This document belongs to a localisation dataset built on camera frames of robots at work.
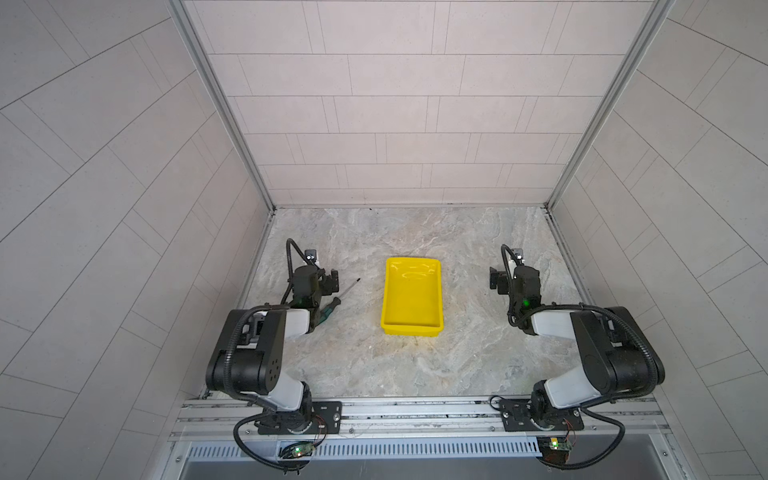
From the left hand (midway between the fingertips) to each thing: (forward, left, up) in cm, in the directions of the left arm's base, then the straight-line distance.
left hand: (324, 264), depth 94 cm
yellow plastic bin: (-9, -28, -4) cm, 30 cm away
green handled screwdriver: (-15, -3, -2) cm, 15 cm away
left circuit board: (-47, -2, -1) cm, 47 cm away
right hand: (0, -59, 0) cm, 59 cm away
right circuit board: (-47, -60, -4) cm, 76 cm away
